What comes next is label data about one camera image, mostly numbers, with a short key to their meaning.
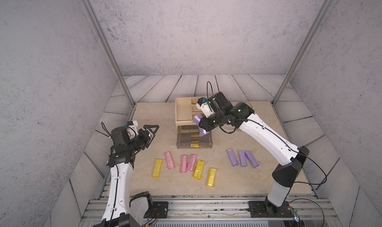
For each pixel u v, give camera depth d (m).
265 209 0.64
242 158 0.89
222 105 0.54
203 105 0.65
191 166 0.85
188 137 0.85
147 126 0.69
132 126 0.71
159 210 0.73
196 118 0.72
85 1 0.72
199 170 0.85
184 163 0.88
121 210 0.40
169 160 0.89
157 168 0.85
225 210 0.74
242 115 0.49
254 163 0.87
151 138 0.67
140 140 0.66
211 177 0.83
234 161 0.89
